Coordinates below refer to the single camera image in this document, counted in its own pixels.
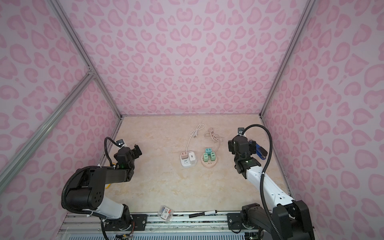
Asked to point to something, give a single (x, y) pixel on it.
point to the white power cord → (194, 133)
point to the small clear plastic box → (165, 213)
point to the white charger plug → (191, 156)
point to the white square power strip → (187, 163)
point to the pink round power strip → (209, 163)
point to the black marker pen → (210, 212)
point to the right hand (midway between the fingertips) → (242, 138)
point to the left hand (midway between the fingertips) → (132, 145)
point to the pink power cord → (214, 136)
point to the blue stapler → (261, 152)
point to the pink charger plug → (184, 155)
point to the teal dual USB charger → (208, 150)
